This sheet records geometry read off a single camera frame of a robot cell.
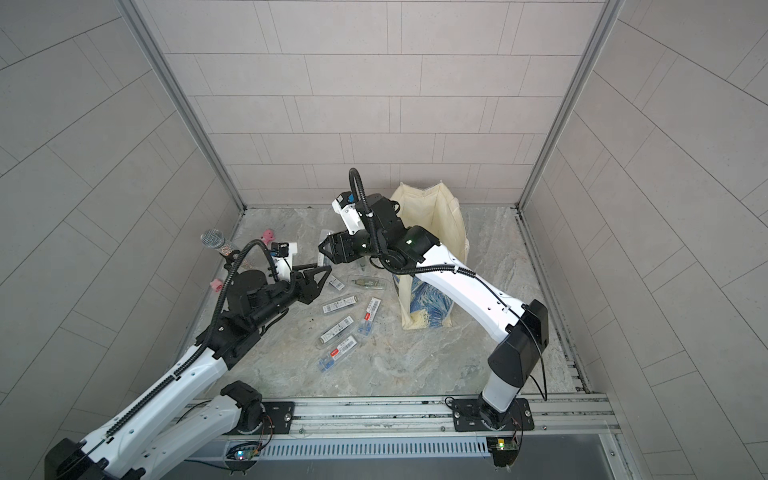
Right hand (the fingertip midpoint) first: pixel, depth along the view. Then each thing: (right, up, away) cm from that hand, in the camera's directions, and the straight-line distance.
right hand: (330, 245), depth 69 cm
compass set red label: (+6, -24, +16) cm, 30 cm away
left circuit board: (-18, -46, -5) cm, 50 cm away
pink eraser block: (-40, -14, +22) cm, 48 cm away
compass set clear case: (-2, -3, 0) cm, 4 cm away
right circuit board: (+40, -47, -1) cm, 62 cm away
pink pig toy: (-31, +1, +36) cm, 47 cm away
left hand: (0, -6, +3) cm, 6 cm away
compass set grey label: (-2, -19, +20) cm, 28 cm away
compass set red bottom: (0, -30, +12) cm, 32 cm away
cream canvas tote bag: (+27, +11, +25) cm, 38 cm away
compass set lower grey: (0, -23, +17) cm, 29 cm away
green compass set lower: (+7, -14, +25) cm, 29 cm away
